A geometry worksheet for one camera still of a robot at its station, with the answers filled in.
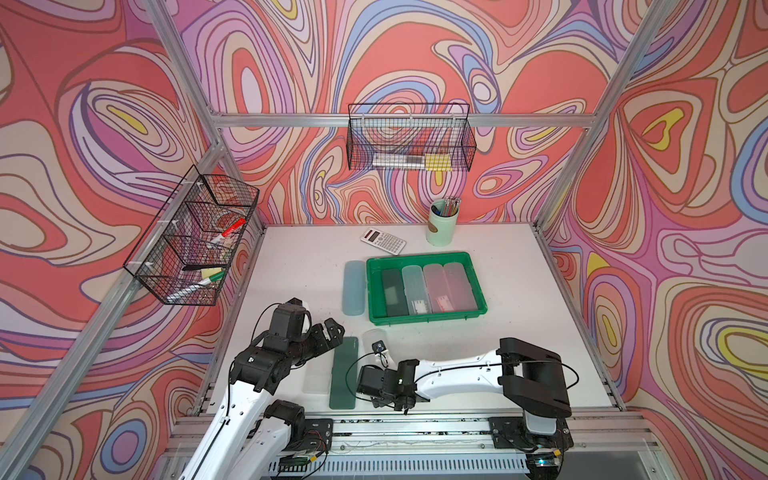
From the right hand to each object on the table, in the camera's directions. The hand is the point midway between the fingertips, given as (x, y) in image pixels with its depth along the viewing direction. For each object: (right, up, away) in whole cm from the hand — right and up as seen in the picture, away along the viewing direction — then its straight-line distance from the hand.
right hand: (390, 392), depth 81 cm
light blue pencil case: (-12, +27, +20) cm, 36 cm away
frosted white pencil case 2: (+9, +26, +18) cm, 33 cm away
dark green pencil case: (+2, +23, +17) cm, 29 cm away
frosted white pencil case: (-6, +13, +9) cm, 17 cm away
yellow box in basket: (+15, +67, +10) cm, 69 cm away
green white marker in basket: (-45, +32, -11) cm, 56 cm away
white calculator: (-2, +43, +33) cm, 55 cm away
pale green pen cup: (+19, +50, +25) cm, 59 cm away
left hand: (-14, +18, -6) cm, 24 cm away
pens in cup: (+21, +55, +23) cm, 63 cm away
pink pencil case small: (+24, +26, +18) cm, 40 cm away
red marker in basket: (-38, +47, -6) cm, 61 cm away
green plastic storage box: (-4, +21, +14) cm, 26 cm away
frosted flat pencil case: (-21, +5, +1) cm, 21 cm away
